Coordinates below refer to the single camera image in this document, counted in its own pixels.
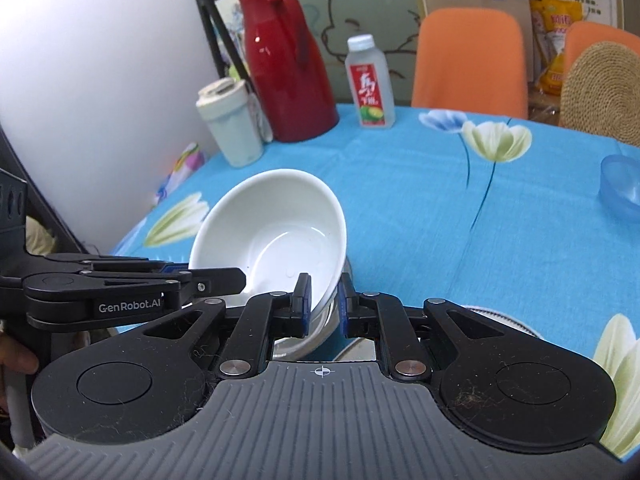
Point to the person's left hand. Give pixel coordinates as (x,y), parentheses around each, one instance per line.
(17,357)

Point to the blue floral tablecloth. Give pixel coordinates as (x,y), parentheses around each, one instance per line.
(425,200)

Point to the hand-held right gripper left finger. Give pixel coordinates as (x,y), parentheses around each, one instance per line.
(302,310)

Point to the frosted glass door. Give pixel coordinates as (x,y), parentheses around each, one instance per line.
(360,0)

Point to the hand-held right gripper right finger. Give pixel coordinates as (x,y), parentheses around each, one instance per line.
(344,310)

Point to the red thermos jug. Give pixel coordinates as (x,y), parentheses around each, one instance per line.
(295,85)

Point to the white tumbler cup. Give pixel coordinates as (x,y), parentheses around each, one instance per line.
(235,125)

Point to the juice bottle with red label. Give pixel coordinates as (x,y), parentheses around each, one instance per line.
(370,90)

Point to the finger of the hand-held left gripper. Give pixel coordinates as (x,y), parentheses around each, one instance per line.
(220,281)
(125,263)

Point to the blue translucent plastic bowl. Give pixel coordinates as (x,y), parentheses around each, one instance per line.
(622,185)

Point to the black stand pole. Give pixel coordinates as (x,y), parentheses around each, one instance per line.
(212,25)

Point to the white ceramic bowl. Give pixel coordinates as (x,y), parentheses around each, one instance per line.
(270,230)

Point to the pink floral cloth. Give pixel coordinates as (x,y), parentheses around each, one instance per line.
(180,170)

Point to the round woven straw cushion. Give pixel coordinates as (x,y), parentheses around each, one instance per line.
(605,95)

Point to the beige cloth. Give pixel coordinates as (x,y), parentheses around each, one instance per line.
(42,237)

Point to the orange chair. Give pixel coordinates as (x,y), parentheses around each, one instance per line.
(600,35)
(470,65)

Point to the yellow snack bag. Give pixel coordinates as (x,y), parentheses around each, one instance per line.
(555,40)

